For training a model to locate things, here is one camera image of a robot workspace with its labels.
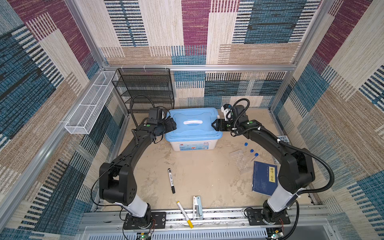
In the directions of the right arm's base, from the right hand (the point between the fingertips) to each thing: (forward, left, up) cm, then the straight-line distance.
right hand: (217, 125), depth 88 cm
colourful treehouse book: (-1, -46, -15) cm, 48 cm away
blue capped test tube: (-16, -16, -2) cm, 23 cm away
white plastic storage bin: (-7, +4, -9) cm, 12 cm away
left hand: (+2, +26, +2) cm, 27 cm away
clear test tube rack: (-12, -14, -19) cm, 27 cm away
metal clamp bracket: (-40, +13, -15) cm, 45 cm away
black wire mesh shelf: (+34, +50, +2) cm, 61 cm away
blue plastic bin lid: (+2, +13, 0) cm, 13 cm away
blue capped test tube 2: (-18, -18, -3) cm, 26 cm away
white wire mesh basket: (+7, +80, +1) cm, 81 cm away
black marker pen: (-25, +27, -16) cm, 40 cm away
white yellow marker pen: (-44, +18, -17) cm, 51 cm away
